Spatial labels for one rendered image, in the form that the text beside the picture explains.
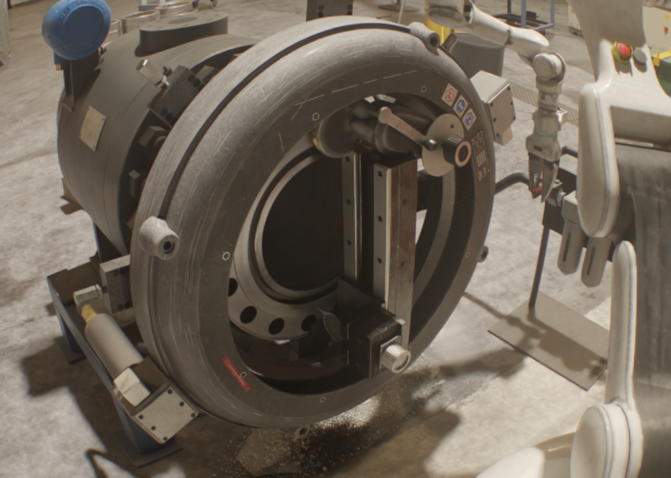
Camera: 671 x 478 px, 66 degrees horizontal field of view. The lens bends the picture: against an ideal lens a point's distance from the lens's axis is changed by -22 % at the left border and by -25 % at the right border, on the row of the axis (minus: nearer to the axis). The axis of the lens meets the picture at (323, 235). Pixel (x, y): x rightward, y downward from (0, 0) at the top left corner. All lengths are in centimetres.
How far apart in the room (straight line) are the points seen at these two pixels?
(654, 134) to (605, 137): 12
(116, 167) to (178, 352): 42
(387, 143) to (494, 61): 278
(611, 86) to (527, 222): 160
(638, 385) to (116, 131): 104
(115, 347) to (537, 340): 124
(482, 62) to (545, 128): 218
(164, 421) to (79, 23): 89
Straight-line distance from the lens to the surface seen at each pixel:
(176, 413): 101
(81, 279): 172
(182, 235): 82
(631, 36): 107
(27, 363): 190
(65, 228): 259
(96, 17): 144
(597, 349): 191
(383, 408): 161
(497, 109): 126
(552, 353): 184
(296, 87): 84
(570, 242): 172
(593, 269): 171
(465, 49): 369
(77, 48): 143
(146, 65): 86
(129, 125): 118
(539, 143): 157
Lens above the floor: 115
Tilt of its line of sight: 30 degrees down
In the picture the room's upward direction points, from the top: straight up
